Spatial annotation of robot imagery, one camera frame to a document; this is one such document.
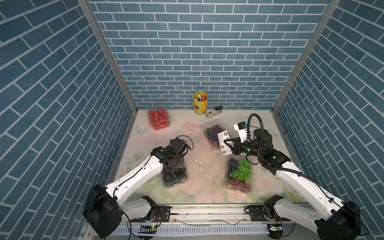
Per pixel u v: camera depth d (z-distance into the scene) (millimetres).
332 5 705
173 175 812
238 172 814
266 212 660
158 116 1083
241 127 655
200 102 1083
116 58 912
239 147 644
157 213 724
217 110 1160
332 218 382
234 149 654
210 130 1006
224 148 749
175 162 577
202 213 753
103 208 382
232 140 682
